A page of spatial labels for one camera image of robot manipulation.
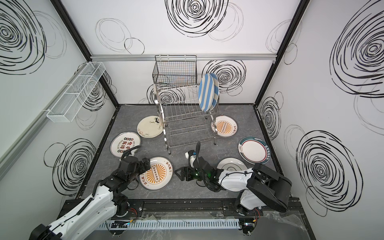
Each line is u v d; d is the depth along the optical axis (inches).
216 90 27.3
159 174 33.3
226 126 41.6
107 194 21.6
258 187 17.1
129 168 24.9
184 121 28.4
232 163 34.7
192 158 29.0
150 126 41.7
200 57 35.9
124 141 38.9
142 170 29.7
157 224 37.9
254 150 37.0
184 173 28.4
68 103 29.0
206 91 30.6
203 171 24.5
